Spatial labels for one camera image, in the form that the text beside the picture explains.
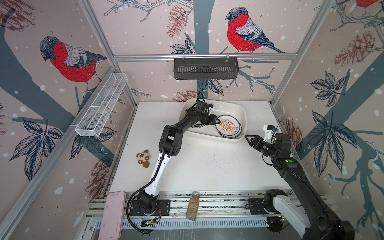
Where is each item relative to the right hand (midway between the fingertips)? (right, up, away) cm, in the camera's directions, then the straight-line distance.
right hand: (247, 138), depth 80 cm
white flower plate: (-6, -1, +19) cm, 20 cm away
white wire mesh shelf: (-79, +9, -9) cm, 80 cm away
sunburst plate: (-4, +5, +25) cm, 26 cm away
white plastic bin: (-19, +1, +16) cm, 25 cm away
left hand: (-12, +8, +21) cm, 25 cm away
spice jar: (-30, -31, -10) cm, 44 cm away
